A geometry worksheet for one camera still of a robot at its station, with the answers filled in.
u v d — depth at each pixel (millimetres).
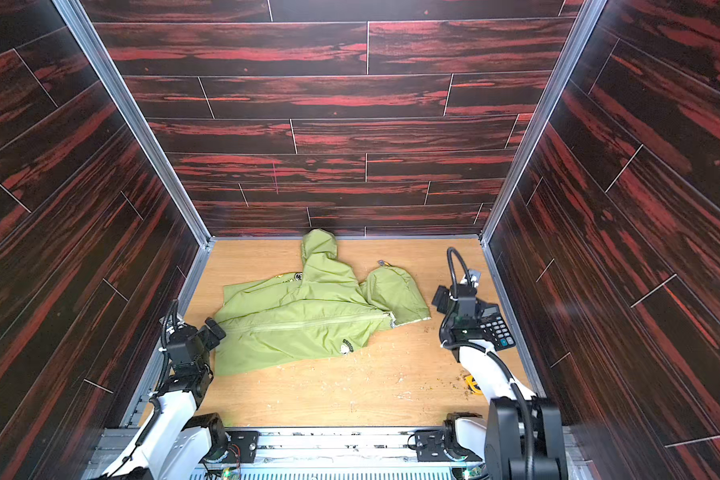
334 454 731
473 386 822
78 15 664
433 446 736
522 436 406
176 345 632
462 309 650
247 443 740
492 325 931
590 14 664
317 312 926
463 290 675
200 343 672
